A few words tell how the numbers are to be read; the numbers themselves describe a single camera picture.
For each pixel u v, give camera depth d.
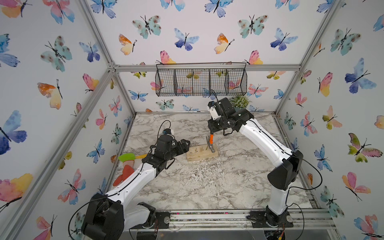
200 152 0.94
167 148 0.64
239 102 1.07
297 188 0.51
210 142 0.85
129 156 0.98
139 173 0.52
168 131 0.76
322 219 0.76
